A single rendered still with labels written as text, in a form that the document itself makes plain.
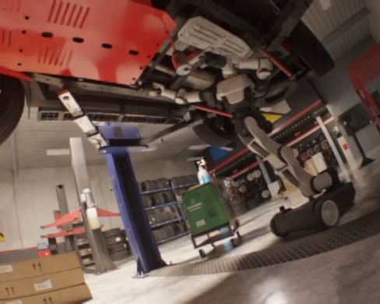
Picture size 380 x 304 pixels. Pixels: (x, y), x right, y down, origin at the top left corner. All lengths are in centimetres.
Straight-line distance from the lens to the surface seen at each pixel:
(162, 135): 264
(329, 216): 147
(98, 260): 428
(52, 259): 205
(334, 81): 1166
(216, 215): 231
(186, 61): 132
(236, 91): 168
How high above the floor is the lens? 37
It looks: 18 degrees up
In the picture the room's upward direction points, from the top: 21 degrees counter-clockwise
